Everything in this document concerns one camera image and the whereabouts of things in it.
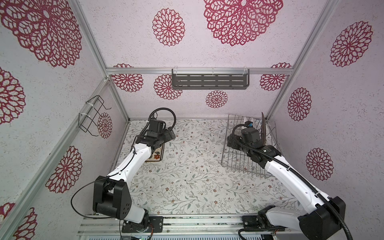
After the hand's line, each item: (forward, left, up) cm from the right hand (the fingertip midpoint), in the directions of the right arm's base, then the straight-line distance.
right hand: (233, 136), depth 79 cm
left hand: (+3, +38, -5) cm, 38 cm away
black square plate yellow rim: (+16, -24, -12) cm, 31 cm away
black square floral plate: (0, +45, -21) cm, 50 cm away
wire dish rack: (-1, -7, -23) cm, 24 cm away
